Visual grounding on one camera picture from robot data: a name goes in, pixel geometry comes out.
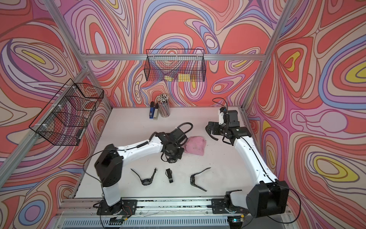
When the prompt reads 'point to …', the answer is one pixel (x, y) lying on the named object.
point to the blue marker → (152, 109)
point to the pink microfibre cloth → (195, 145)
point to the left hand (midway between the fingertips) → (182, 156)
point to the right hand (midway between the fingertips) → (215, 130)
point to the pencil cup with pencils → (163, 104)
